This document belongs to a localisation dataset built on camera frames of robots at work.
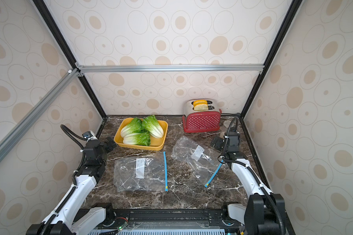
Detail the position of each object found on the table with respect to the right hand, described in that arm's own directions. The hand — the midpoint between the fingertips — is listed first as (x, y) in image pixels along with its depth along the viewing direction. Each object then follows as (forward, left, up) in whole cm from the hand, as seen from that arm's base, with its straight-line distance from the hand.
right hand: (225, 140), depth 86 cm
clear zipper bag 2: (-7, +12, -14) cm, 19 cm away
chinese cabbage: (+13, +60, -5) cm, 62 cm away
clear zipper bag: (-16, +46, -14) cm, 51 cm away
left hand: (-6, +67, +9) cm, 67 cm away
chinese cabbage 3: (+3, +52, -4) cm, 52 cm away
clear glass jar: (+14, -3, -1) cm, 15 cm away
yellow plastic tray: (+5, +44, -13) cm, 46 cm away
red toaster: (+19, +14, +3) cm, 23 cm away
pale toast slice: (+24, +14, +4) cm, 28 cm away
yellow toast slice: (+28, +17, +6) cm, 33 cm away
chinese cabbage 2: (+14, +48, -3) cm, 50 cm away
